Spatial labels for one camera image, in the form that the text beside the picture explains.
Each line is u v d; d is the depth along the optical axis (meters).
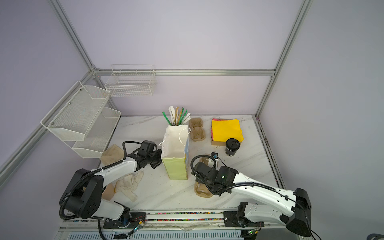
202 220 0.75
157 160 0.80
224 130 1.07
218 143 1.03
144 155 0.70
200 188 0.75
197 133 1.07
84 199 0.43
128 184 0.84
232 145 0.90
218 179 0.50
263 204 0.44
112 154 0.98
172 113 1.00
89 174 0.46
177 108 0.96
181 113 0.98
